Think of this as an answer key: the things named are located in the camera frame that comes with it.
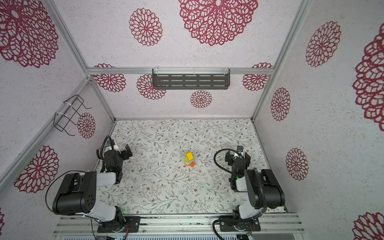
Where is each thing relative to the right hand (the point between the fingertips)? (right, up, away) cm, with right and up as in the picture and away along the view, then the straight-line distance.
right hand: (239, 150), depth 91 cm
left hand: (-73, 0, +2) cm, 74 cm away
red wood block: (-28, -8, 0) cm, 30 cm away
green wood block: (-32, -5, -5) cm, 33 cm away
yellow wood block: (-30, -2, -6) cm, 31 cm away
